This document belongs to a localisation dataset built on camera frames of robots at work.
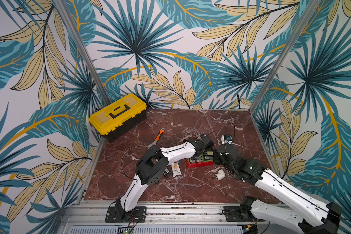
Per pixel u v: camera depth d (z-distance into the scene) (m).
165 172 0.86
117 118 0.91
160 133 1.04
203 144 0.72
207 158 0.88
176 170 0.88
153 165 0.54
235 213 0.74
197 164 0.92
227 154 0.53
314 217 0.40
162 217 0.73
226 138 0.65
